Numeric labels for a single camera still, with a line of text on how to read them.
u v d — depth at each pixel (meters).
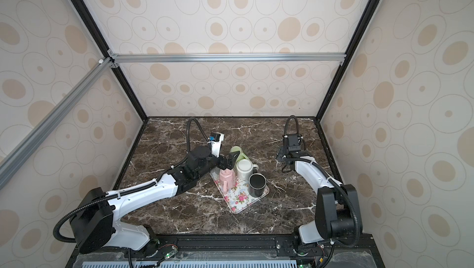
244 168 0.88
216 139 0.66
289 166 0.66
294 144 0.70
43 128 0.59
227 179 0.83
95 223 0.41
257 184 0.87
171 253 0.71
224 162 0.70
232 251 0.73
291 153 0.67
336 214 0.43
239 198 0.87
